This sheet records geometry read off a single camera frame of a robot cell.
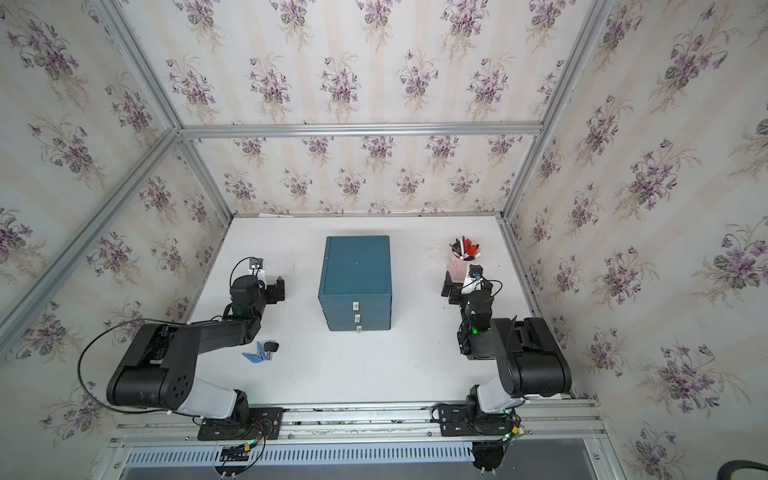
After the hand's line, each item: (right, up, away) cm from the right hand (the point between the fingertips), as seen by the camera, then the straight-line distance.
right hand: (467, 274), depth 90 cm
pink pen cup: (-2, +2, +5) cm, 6 cm away
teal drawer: (-33, -10, -10) cm, 36 cm away
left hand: (-63, -2, +3) cm, 63 cm away
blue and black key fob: (-60, -22, -6) cm, 65 cm away
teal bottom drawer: (-33, -15, -4) cm, 37 cm away
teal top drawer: (-29, -6, -14) cm, 33 cm away
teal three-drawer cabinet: (-33, -1, -17) cm, 37 cm away
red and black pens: (+1, +7, +8) cm, 11 cm away
